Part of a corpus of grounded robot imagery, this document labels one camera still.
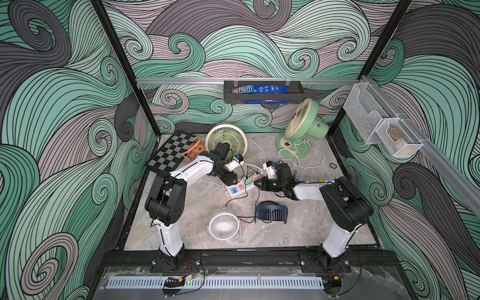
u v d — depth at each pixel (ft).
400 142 2.08
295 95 3.03
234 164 2.73
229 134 3.13
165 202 1.58
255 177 3.02
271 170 2.86
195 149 3.31
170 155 3.42
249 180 3.01
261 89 3.03
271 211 2.66
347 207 1.58
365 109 2.60
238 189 3.03
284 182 2.47
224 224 2.43
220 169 2.54
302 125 2.82
